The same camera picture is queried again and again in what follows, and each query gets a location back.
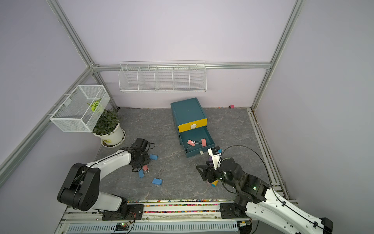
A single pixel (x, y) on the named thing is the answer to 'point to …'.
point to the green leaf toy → (94, 105)
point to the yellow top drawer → (193, 125)
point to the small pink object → (232, 106)
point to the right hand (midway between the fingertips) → (201, 164)
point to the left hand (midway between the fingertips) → (145, 162)
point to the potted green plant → (108, 129)
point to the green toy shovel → (214, 184)
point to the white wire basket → (82, 109)
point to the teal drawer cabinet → (187, 111)
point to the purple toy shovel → (210, 160)
